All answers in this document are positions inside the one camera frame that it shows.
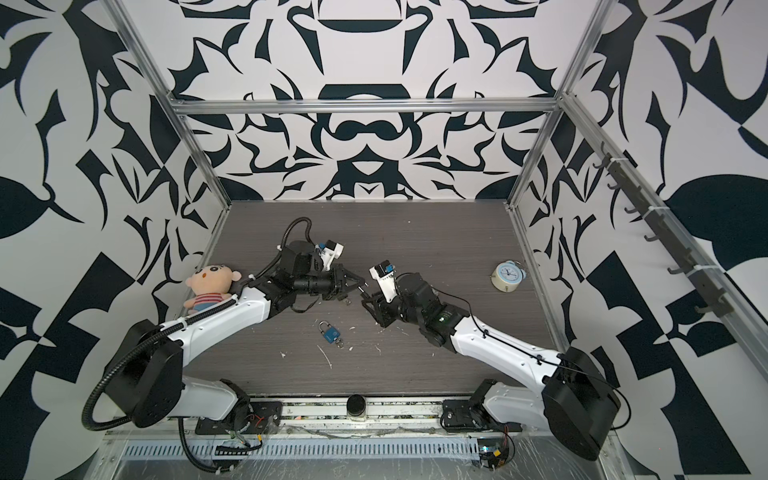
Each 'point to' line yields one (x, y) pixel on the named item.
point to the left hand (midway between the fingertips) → (368, 277)
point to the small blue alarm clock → (507, 275)
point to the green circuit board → (493, 452)
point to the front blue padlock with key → (331, 334)
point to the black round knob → (356, 405)
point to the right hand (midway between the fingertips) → (368, 298)
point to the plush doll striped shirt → (210, 286)
